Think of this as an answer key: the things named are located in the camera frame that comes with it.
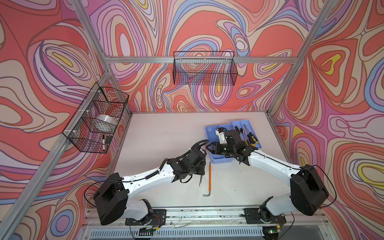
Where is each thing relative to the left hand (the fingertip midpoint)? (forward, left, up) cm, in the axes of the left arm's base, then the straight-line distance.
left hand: (207, 166), depth 79 cm
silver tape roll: (+16, +50, +21) cm, 57 cm away
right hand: (+9, -2, +1) cm, 9 cm away
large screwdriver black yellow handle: (+18, -28, 0) cm, 34 cm away
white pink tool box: (+24, -27, 0) cm, 36 cm away
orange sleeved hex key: (-4, -2, -12) cm, 13 cm away
